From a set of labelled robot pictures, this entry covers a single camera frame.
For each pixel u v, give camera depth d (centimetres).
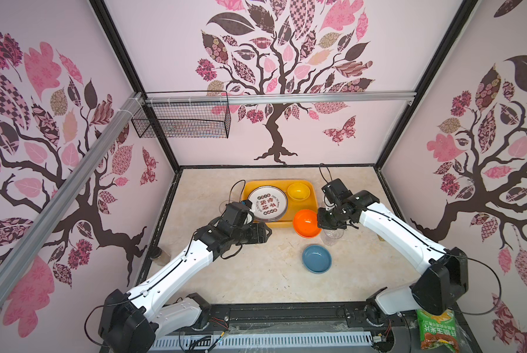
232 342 70
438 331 68
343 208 57
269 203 102
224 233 57
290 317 76
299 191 105
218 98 90
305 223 81
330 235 92
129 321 37
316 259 85
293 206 101
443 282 41
